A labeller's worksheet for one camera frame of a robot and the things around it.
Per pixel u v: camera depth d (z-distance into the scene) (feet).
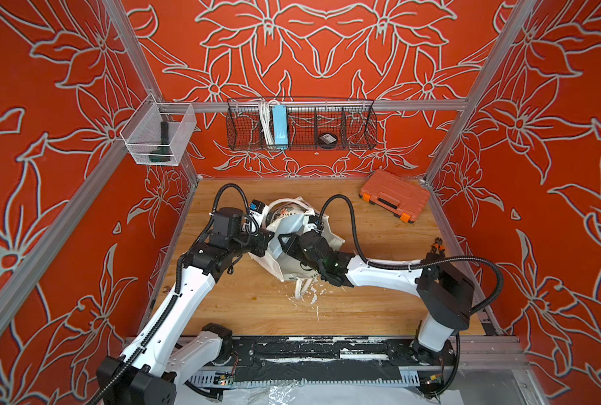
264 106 2.87
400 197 3.49
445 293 1.49
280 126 2.96
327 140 3.13
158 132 2.91
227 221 1.78
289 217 2.61
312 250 1.99
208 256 1.66
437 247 3.11
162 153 2.62
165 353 1.34
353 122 3.29
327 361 2.39
